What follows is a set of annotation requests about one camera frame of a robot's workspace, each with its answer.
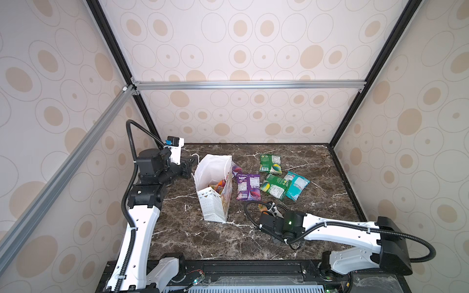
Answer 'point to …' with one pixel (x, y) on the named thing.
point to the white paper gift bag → (212, 176)
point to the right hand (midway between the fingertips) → (277, 230)
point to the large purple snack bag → (248, 187)
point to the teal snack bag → (297, 185)
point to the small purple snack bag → (236, 170)
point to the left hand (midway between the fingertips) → (199, 156)
